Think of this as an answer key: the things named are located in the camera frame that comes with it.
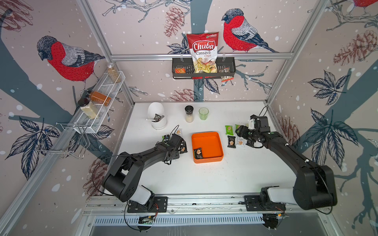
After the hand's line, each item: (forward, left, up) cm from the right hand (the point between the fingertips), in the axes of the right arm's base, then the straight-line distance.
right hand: (238, 130), depth 89 cm
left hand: (-11, +40, -10) cm, 42 cm away
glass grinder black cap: (+16, +32, 0) cm, 36 cm away
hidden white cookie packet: (-9, +35, -10) cm, 37 cm away
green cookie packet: (+8, +3, -11) cm, 14 cm away
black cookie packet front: (-12, +25, -9) cm, 29 cm away
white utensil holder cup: (+14, +54, +4) cm, 55 cm away
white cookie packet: (-1, -3, -10) cm, 11 cm away
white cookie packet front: (+4, +39, -10) cm, 40 cm away
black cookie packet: (-2, +3, -10) cm, 11 cm away
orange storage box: (-3, +17, -11) cm, 20 cm away
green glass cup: (+21, +22, -8) cm, 31 cm away
